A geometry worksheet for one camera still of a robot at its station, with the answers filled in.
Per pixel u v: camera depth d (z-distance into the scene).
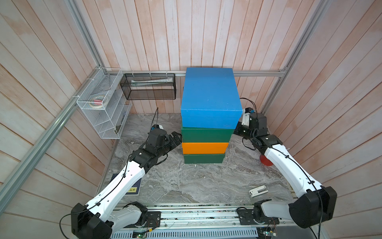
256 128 0.59
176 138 0.67
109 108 0.82
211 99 0.62
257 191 0.80
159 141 0.59
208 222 0.73
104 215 0.39
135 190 0.81
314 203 0.41
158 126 0.70
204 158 0.92
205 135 0.72
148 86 1.05
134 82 0.89
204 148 0.79
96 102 0.73
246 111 0.70
